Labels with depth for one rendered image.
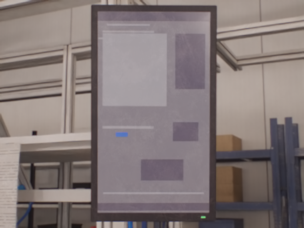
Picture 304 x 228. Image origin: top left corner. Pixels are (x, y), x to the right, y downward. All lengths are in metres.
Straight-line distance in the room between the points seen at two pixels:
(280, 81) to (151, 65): 3.74
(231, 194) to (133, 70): 3.25
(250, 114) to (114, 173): 3.74
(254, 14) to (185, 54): 3.96
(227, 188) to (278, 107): 1.00
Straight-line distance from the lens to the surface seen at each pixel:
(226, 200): 4.29
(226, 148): 4.32
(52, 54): 2.30
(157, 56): 1.11
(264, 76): 4.83
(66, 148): 1.59
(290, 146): 4.17
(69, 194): 1.57
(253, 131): 4.75
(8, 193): 1.58
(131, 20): 1.12
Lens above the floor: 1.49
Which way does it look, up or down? 10 degrees up
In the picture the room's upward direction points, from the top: straight up
